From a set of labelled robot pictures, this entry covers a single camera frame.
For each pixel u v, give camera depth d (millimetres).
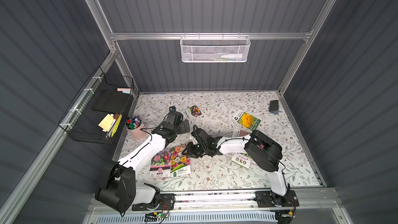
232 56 934
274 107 1079
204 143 722
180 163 843
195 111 1086
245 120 1051
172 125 653
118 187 413
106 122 693
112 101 762
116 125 706
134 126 888
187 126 798
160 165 852
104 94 799
